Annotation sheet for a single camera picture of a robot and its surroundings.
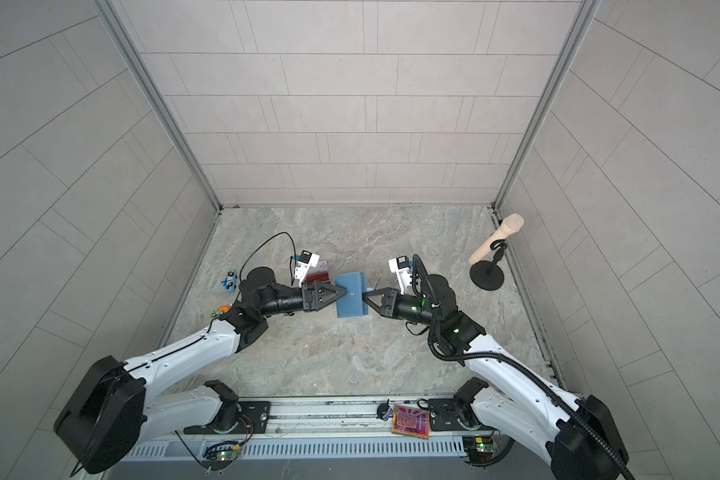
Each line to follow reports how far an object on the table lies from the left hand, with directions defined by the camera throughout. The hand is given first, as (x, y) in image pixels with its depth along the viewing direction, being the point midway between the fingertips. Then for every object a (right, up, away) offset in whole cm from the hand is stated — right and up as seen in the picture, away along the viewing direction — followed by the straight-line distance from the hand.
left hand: (347, 301), depth 69 cm
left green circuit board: (-28, -34, -4) cm, 44 cm away
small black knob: (+9, -26, +1) cm, 28 cm away
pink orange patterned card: (+15, -29, +1) cm, 32 cm away
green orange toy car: (-39, -7, +18) cm, 43 cm away
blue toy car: (-39, 0, +25) cm, 47 cm away
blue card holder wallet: (+1, 0, 0) cm, 1 cm away
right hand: (+4, -1, -1) cm, 4 cm away
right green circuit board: (+31, -34, -1) cm, 46 cm away
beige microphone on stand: (+43, +3, +28) cm, 51 cm away
